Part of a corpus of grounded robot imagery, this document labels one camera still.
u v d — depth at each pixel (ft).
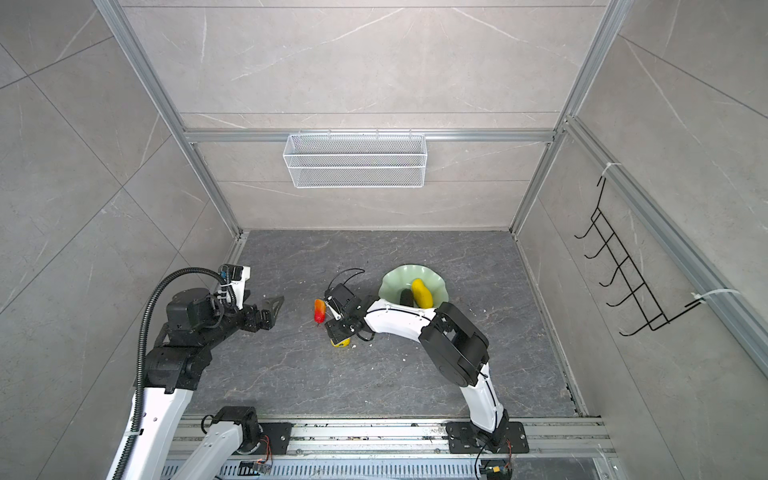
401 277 3.32
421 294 3.19
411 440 2.46
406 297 3.23
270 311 2.01
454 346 1.66
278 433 2.41
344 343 2.86
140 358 1.42
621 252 2.30
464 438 2.41
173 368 1.48
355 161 3.30
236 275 1.91
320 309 3.11
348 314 2.30
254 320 1.98
